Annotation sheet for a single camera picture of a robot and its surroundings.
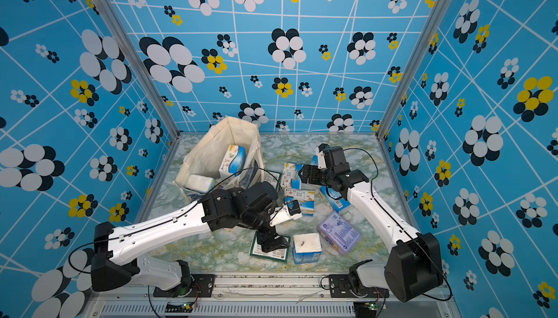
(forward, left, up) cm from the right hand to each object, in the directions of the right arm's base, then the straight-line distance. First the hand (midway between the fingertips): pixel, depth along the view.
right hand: (311, 172), depth 83 cm
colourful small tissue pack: (-6, +2, -12) cm, 14 cm away
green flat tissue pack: (-27, +12, -12) cm, 31 cm away
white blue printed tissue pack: (+4, +8, -11) cm, 14 cm away
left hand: (-24, +8, +4) cm, 26 cm away
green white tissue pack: (+5, +15, -12) cm, 20 cm away
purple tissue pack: (-19, -10, -13) cm, 25 cm away
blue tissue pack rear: (+15, -3, -11) cm, 19 cm away
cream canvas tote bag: (+4, +41, +5) cm, 42 cm away
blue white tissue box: (+1, +30, +5) cm, 30 cm away
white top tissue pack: (-10, +38, +8) cm, 40 cm away
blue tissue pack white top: (-26, +3, -5) cm, 27 cm away
